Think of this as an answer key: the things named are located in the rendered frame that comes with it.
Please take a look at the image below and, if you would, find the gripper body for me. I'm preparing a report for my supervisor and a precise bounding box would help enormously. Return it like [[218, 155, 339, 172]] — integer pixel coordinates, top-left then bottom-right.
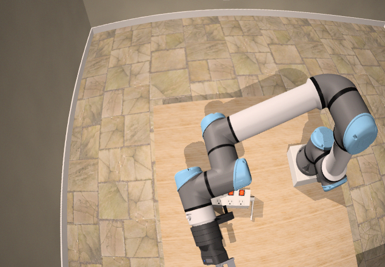
[[185, 205, 234, 265]]

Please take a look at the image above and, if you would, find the white power strip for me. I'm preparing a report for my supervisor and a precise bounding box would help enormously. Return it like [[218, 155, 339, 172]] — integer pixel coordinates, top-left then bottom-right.
[[211, 190, 254, 220]]

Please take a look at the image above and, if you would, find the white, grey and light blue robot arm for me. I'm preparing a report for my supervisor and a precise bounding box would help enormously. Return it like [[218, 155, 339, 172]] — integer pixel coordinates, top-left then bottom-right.
[[174, 73, 378, 212]]

